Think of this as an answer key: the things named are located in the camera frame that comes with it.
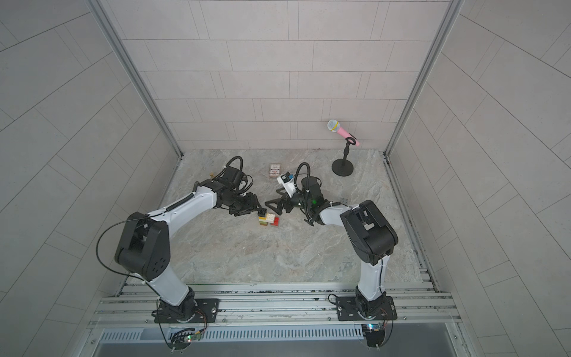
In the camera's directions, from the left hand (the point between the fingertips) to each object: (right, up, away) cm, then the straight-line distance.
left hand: (260, 208), depth 88 cm
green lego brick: (+1, -7, +2) cm, 7 cm away
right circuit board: (+39, -36, -19) cm, 57 cm away
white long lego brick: (+4, -4, -2) cm, 6 cm away
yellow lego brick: (+1, -4, -2) cm, 4 cm away
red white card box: (+4, +15, +20) cm, 25 cm away
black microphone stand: (+38, +17, +22) cm, 48 cm away
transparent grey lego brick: (+36, +2, +9) cm, 37 cm away
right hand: (+6, +4, -1) cm, 7 cm away
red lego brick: (+6, -6, 0) cm, 8 cm away
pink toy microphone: (+30, +34, +3) cm, 45 cm away
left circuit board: (-21, -37, -20) cm, 47 cm away
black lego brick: (+1, -1, -3) cm, 3 cm away
